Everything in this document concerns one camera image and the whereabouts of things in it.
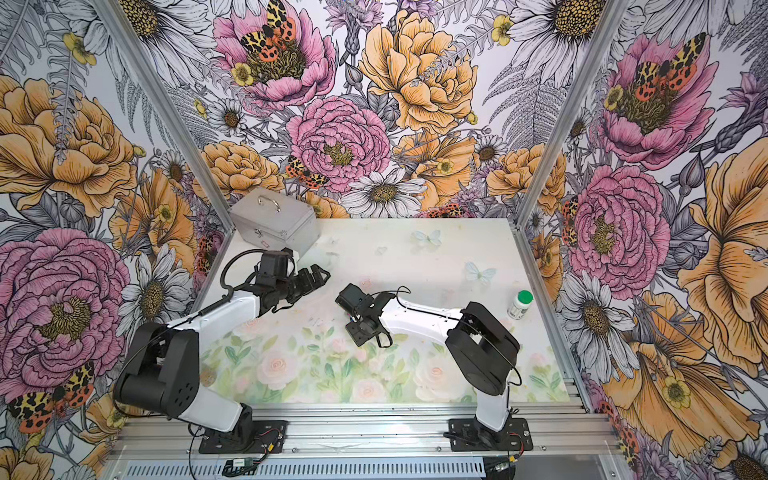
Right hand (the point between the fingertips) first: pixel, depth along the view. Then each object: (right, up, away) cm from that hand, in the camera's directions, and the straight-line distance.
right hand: (367, 334), depth 87 cm
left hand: (-15, +13, +4) cm, 20 cm away
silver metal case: (-34, +34, +17) cm, 51 cm away
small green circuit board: (-30, -28, -14) cm, 43 cm away
